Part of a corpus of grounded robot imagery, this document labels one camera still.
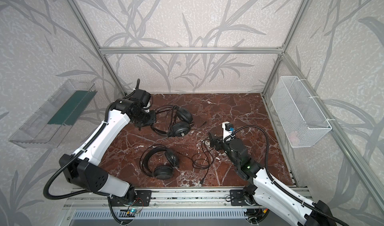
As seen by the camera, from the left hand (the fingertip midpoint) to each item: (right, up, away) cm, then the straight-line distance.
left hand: (157, 117), depth 79 cm
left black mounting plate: (-8, -39, -6) cm, 40 cm away
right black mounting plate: (+42, -40, -5) cm, 58 cm away
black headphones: (-2, -27, +8) cm, 28 cm away
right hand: (+32, -5, -2) cm, 32 cm away
